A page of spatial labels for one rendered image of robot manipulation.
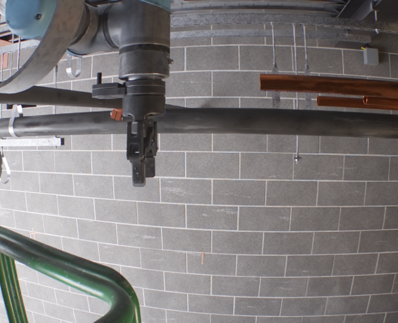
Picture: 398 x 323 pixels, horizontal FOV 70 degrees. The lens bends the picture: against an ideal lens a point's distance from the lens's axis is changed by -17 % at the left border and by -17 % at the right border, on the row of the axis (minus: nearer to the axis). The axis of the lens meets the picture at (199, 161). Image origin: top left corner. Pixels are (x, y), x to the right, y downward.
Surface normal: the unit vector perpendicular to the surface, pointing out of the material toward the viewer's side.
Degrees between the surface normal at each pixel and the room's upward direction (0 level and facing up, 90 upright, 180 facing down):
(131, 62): 90
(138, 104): 90
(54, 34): 117
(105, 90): 90
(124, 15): 88
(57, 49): 127
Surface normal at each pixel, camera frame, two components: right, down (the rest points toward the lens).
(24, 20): -0.26, 0.16
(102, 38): -0.22, 0.78
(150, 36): 0.37, 0.11
